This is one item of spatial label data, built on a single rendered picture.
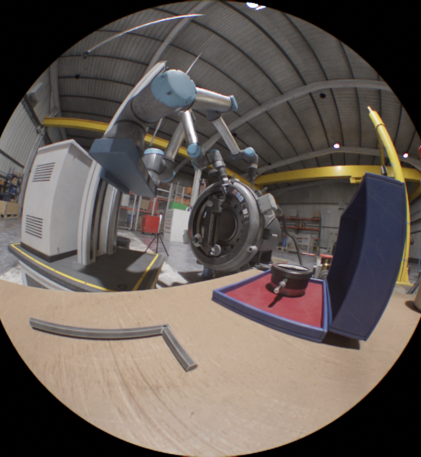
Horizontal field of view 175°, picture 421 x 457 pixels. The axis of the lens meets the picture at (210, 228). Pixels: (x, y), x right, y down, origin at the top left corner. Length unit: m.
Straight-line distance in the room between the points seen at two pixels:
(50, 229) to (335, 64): 9.45
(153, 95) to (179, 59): 7.88
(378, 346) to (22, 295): 0.27
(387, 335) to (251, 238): 0.83
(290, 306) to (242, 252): 0.77
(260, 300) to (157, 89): 0.52
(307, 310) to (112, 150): 0.54
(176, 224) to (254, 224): 4.17
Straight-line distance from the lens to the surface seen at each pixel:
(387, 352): 0.15
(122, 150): 0.46
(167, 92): 0.46
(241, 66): 8.29
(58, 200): 0.71
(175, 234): 4.89
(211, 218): 1.08
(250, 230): 0.88
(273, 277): 0.18
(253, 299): 0.15
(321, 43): 8.60
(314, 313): 0.15
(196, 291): 0.16
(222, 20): 7.91
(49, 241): 0.70
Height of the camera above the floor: 0.54
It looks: 1 degrees up
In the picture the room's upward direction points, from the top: 8 degrees clockwise
